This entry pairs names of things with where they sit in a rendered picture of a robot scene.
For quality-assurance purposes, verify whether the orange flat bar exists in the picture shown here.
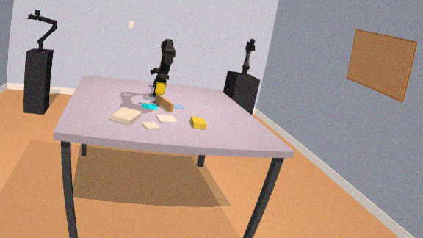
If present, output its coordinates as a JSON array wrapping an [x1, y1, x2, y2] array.
[[155, 94, 174, 112]]

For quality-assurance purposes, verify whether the yellow flat block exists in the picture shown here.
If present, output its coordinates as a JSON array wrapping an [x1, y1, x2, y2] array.
[[190, 116, 207, 129]]

